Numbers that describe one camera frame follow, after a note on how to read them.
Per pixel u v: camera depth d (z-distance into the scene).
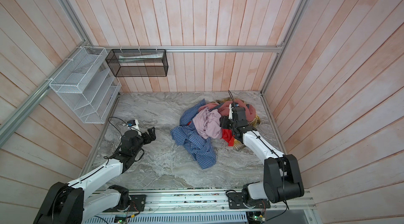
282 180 0.42
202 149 0.82
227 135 0.91
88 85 0.74
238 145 0.92
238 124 0.68
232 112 0.71
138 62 1.04
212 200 0.76
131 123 0.75
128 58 0.90
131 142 0.66
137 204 0.73
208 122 0.90
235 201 0.73
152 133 0.80
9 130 0.54
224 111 0.97
